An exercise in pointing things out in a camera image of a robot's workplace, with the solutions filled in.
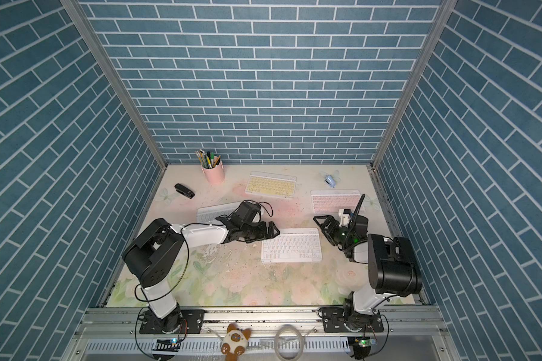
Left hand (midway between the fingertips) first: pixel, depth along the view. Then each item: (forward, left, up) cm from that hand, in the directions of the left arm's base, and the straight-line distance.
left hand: (277, 237), depth 90 cm
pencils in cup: (+35, +34, +9) cm, 49 cm away
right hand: (+5, -18, +2) cm, 19 cm away
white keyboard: (+11, +30, -1) cm, 32 cm away
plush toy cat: (-35, +13, -1) cm, 37 cm away
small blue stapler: (+31, -26, -1) cm, 41 cm away
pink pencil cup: (+33, +31, +1) cm, 45 cm away
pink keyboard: (+20, -22, -2) cm, 30 cm away
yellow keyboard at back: (+31, +3, -3) cm, 31 cm away
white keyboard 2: (-2, -10, -3) cm, 11 cm away
